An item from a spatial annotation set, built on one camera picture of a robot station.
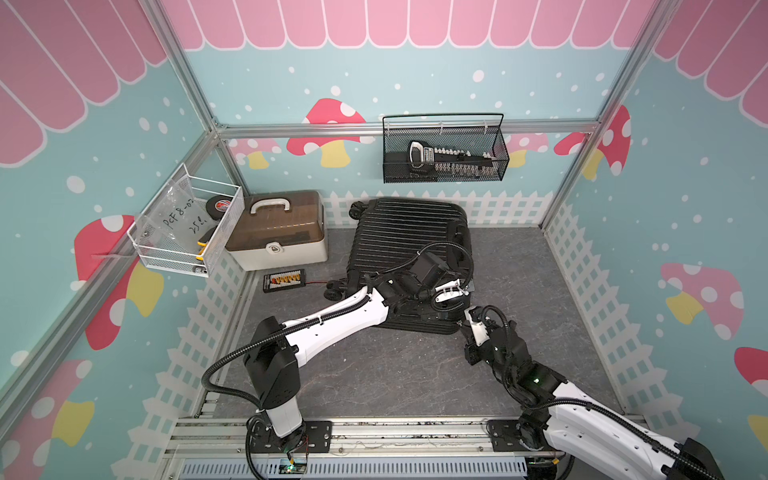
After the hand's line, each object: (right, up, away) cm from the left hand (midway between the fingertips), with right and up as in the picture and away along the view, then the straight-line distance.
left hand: (435, 287), depth 80 cm
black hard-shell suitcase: (-14, +16, +12) cm, 24 cm away
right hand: (+8, -12, +2) cm, 14 cm away
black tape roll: (-59, +22, 0) cm, 63 cm away
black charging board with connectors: (-49, 0, +23) cm, 54 cm away
